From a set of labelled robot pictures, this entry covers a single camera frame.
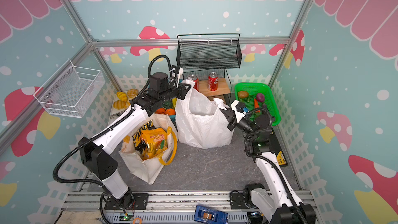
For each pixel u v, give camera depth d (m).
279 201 0.41
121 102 1.09
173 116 0.90
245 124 0.61
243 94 1.14
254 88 1.19
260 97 1.12
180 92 0.68
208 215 0.66
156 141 0.80
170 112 0.98
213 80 0.92
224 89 1.04
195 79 0.90
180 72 0.67
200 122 0.74
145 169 0.73
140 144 0.81
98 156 0.43
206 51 0.95
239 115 0.59
